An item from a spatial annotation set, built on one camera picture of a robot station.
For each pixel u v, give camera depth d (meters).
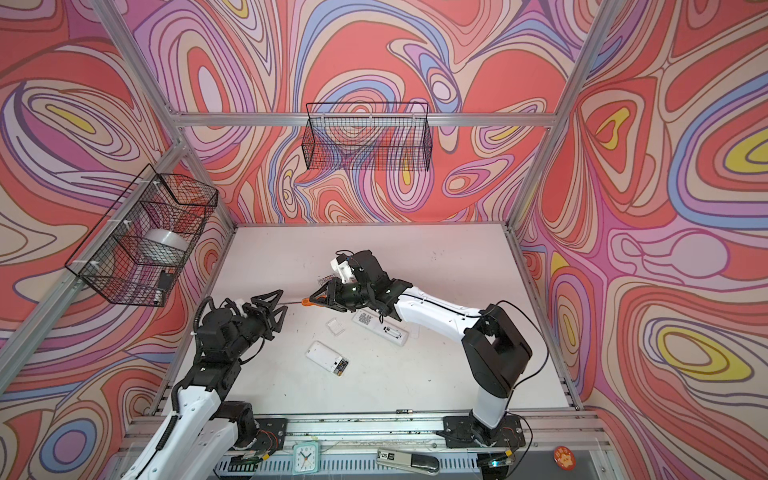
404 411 0.77
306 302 0.75
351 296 0.69
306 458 0.69
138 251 0.73
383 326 0.91
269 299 0.72
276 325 0.73
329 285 0.72
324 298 0.72
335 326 0.93
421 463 0.65
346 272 0.75
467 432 0.73
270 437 0.72
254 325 0.68
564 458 0.70
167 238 0.73
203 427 0.52
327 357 0.85
